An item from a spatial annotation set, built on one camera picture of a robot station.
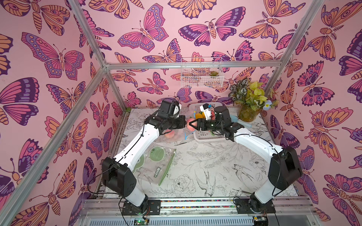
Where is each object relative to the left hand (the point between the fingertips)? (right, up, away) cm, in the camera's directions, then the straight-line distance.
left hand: (188, 121), depth 79 cm
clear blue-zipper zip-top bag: (-9, -10, +18) cm, 22 cm away
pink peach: (+1, -4, -2) cm, 4 cm away
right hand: (+3, 0, +1) cm, 3 cm away
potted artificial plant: (+43, +15, +16) cm, 48 cm away
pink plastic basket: (+14, -11, +23) cm, 29 cm away
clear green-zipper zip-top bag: (-21, -27, +11) cm, 36 cm away
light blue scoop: (+38, +2, +34) cm, 51 cm away
